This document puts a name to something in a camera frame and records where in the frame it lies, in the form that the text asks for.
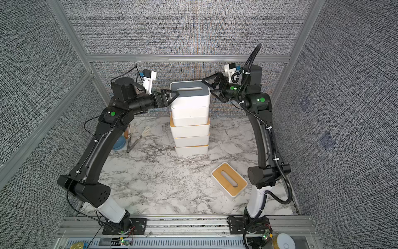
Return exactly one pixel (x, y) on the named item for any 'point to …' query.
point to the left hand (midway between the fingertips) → (176, 92)
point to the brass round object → (78, 245)
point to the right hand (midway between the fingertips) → (206, 81)
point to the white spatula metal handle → (146, 131)
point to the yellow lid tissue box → (192, 141)
